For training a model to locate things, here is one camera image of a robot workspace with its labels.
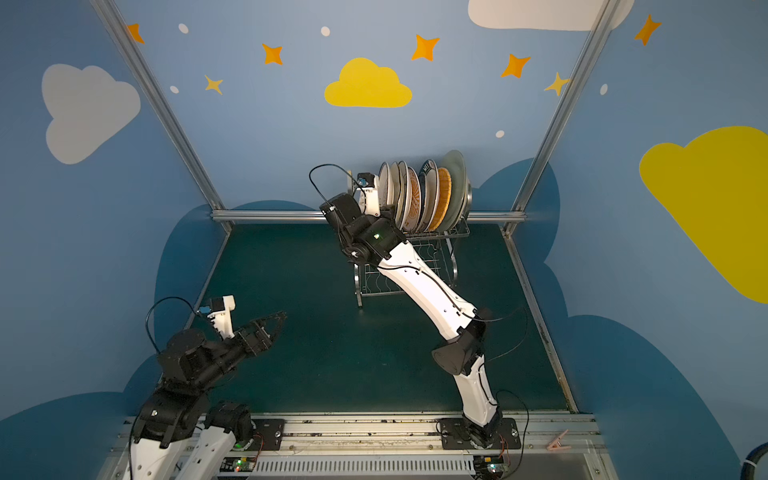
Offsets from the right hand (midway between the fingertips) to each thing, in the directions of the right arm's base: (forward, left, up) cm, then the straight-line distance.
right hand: (386, 209), depth 73 cm
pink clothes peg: (-43, -45, -38) cm, 72 cm away
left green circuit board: (-51, +33, -37) cm, 72 cm away
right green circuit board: (-48, -27, -38) cm, 67 cm away
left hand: (-25, +24, -13) cm, 37 cm away
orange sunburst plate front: (-1, -7, -4) cm, 8 cm away
